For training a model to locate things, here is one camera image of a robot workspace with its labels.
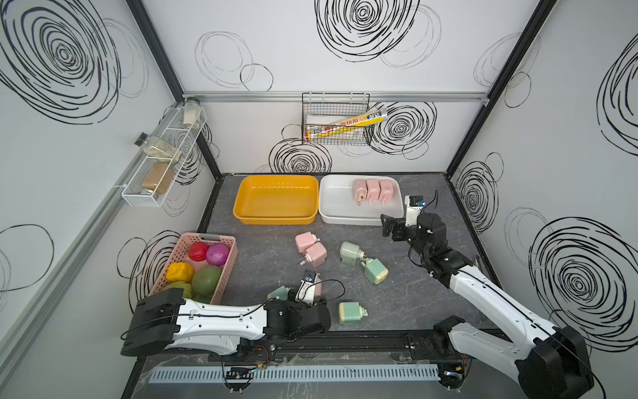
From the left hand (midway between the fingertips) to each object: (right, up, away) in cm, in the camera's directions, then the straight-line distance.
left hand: (317, 300), depth 78 cm
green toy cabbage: (-43, +4, +2) cm, 43 cm away
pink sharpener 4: (-5, +17, +13) cm, 22 cm away
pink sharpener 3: (+29, +36, +27) cm, 53 cm away
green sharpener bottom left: (-12, +3, -1) cm, 12 cm away
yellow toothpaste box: (-1, +55, +8) cm, 56 cm away
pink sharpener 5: (-1, +13, +9) cm, 15 cm away
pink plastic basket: (-50, +12, +12) cm, 52 cm away
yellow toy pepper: (-46, +8, +4) cm, 47 cm away
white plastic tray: (+8, +28, +30) cm, 42 cm away
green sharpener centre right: (+19, +8, +4) cm, 21 cm away
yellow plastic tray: (-19, +32, +34) cm, 50 cm away
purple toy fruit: (-36, +13, +8) cm, 39 cm away
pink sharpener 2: (+23, +36, +27) cm, 51 cm away
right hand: (+26, +27, +1) cm, 37 cm away
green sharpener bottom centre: (+10, -2, -5) cm, 11 cm away
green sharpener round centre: (+11, +13, +8) cm, 19 cm away
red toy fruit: (-44, +13, +11) cm, 47 cm away
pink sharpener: (+18, +36, +26) cm, 48 cm away
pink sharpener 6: (0, +2, +2) cm, 3 cm away
